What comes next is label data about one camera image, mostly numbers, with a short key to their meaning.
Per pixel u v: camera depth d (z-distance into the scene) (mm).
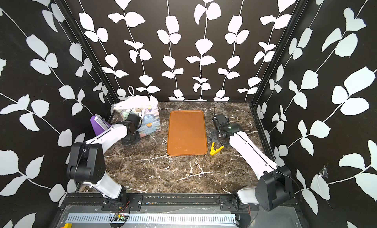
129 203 728
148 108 838
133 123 700
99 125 882
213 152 904
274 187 400
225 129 573
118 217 704
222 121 648
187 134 1022
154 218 702
